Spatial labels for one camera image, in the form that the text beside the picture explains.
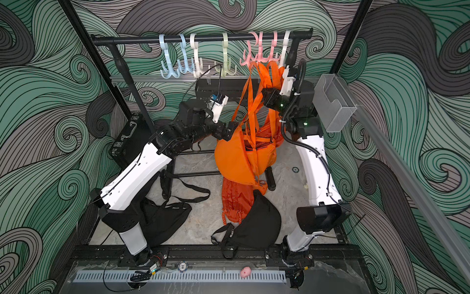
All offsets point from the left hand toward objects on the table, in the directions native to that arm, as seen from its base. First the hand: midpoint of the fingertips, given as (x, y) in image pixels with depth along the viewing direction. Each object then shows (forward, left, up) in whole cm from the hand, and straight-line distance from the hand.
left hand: (226, 114), depth 64 cm
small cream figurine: (-5, -41, -43) cm, 60 cm away
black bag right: (-28, -14, -42) cm, 52 cm away
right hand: (+9, -13, +5) cm, 16 cm away
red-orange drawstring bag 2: (-13, -5, -43) cm, 45 cm away
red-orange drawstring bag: (+11, -15, -15) cm, 24 cm away
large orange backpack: (0, -11, -24) cm, 26 cm away
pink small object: (-43, -8, -42) cm, 60 cm away
